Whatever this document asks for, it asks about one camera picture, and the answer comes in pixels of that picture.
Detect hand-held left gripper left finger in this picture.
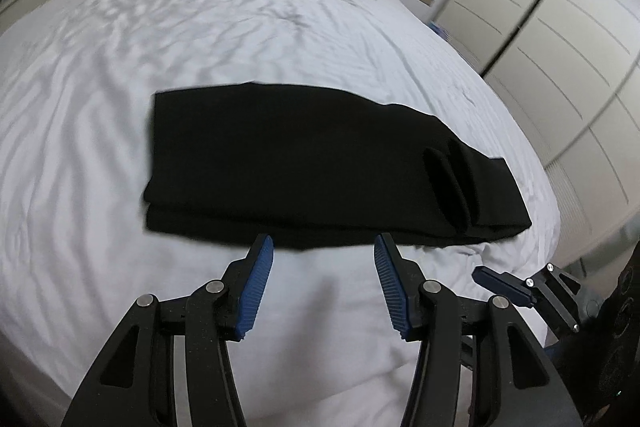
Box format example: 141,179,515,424
60,233,275,427

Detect white wardrobe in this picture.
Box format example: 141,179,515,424
432,0,640,258

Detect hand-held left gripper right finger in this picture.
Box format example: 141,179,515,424
373,233,583,427

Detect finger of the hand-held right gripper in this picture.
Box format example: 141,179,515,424
472,262,582,334

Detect white bed duvet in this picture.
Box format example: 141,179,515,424
0,0,561,427

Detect black pants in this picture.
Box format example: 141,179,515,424
142,83,533,251

